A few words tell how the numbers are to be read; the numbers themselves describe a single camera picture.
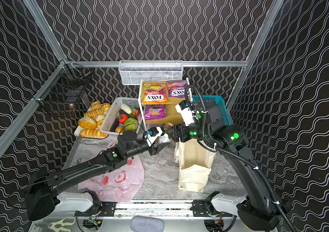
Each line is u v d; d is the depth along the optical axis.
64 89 0.93
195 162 0.89
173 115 0.92
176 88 0.81
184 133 0.51
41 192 0.40
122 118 1.04
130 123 1.00
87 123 1.04
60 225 0.69
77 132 1.04
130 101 1.14
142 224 0.68
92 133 1.01
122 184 0.80
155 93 0.78
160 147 0.63
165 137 0.64
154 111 0.88
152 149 0.61
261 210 0.37
